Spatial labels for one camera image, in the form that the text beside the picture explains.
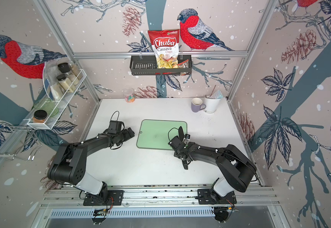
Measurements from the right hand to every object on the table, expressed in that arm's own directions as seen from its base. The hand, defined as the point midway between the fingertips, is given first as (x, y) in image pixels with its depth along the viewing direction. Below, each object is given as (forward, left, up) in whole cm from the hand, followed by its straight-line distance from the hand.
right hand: (179, 152), depth 90 cm
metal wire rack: (-17, +66, +28) cm, 74 cm away
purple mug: (+34, -13, +10) cm, 37 cm away
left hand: (+11, +33, +4) cm, 35 cm away
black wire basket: (+46, +24, +35) cm, 63 cm away
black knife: (+11, -2, 0) cm, 12 cm away
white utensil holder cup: (+34, -24, +10) cm, 42 cm away
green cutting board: (+12, +16, +1) cm, 21 cm away
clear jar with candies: (+47, +43, +6) cm, 64 cm away
